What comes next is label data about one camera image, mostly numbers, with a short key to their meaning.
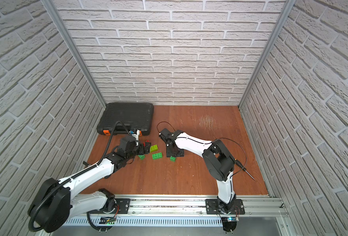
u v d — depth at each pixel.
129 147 0.66
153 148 0.94
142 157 0.89
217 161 0.49
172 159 0.87
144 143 0.95
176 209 0.74
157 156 0.90
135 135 0.77
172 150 0.66
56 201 0.40
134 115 1.04
